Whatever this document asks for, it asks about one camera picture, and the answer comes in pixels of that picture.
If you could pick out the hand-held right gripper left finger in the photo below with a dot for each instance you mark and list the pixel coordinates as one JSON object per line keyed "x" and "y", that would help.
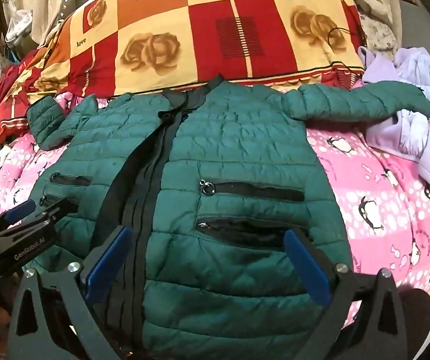
{"x": 108, "y": 264}

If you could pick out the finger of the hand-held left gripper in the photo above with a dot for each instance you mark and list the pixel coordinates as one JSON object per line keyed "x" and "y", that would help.
{"x": 21, "y": 209}
{"x": 59, "y": 212}

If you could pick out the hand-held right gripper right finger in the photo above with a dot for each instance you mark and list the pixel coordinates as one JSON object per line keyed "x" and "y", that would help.
{"x": 308, "y": 266}

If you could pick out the pink penguin print blanket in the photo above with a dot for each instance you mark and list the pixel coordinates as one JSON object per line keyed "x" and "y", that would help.
{"x": 380, "y": 202}

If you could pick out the floral print pillow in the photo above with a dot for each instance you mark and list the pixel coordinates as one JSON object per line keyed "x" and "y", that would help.
{"x": 378, "y": 32}

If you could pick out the red orange rose print quilt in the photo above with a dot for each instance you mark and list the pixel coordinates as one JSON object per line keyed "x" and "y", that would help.
{"x": 207, "y": 33}

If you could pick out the clear plastic bag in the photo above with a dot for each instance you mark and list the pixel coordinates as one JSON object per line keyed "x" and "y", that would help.
{"x": 16, "y": 26}

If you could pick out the lavender fleece garment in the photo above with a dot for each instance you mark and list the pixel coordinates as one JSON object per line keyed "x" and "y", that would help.
{"x": 402, "y": 135}

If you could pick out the dark green puffer jacket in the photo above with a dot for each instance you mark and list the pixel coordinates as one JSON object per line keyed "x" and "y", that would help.
{"x": 237, "y": 150}

